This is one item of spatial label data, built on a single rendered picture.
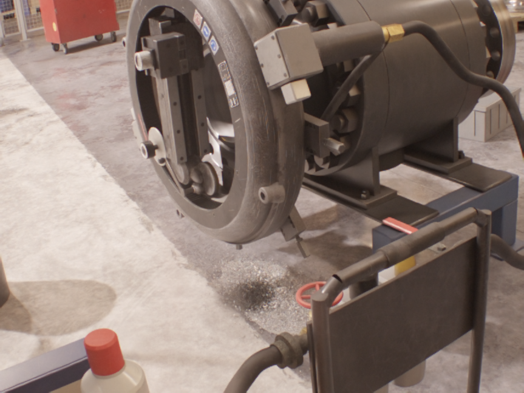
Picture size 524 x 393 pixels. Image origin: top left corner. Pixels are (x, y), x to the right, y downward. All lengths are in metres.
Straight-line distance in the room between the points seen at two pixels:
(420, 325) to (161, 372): 0.81
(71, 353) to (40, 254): 1.68
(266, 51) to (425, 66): 0.59
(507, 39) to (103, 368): 1.81
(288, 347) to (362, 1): 1.02
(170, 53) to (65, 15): 5.37
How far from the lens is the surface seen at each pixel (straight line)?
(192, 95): 1.72
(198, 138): 1.75
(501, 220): 2.06
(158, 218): 2.54
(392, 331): 1.07
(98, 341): 0.62
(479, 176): 2.01
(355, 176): 1.87
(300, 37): 1.31
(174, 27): 1.63
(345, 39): 1.39
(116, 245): 2.40
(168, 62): 1.57
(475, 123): 3.06
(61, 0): 6.89
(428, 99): 1.83
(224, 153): 1.80
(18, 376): 0.80
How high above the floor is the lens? 1.03
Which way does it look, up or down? 23 degrees down
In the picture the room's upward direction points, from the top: 6 degrees counter-clockwise
